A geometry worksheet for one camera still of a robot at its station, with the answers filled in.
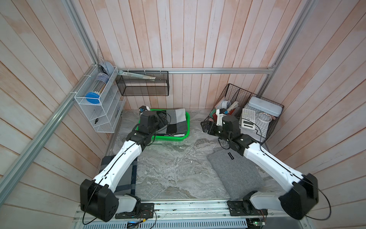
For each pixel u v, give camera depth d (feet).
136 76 2.98
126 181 2.67
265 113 2.96
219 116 2.30
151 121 1.92
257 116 2.90
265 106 3.05
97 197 1.26
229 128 1.90
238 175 2.68
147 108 2.34
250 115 2.89
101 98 2.31
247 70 3.12
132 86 3.51
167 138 3.18
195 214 2.40
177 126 3.31
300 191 1.29
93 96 2.28
